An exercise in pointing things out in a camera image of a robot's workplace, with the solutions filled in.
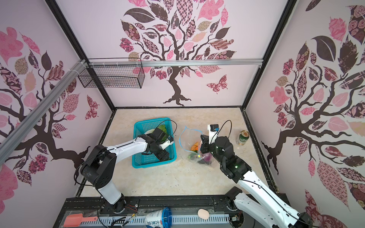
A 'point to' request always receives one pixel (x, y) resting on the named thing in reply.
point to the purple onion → (207, 157)
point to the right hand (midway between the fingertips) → (202, 134)
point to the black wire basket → (115, 72)
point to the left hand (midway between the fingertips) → (163, 155)
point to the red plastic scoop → (75, 220)
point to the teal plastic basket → (141, 160)
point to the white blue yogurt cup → (161, 218)
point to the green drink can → (243, 137)
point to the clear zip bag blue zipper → (189, 140)
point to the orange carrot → (195, 147)
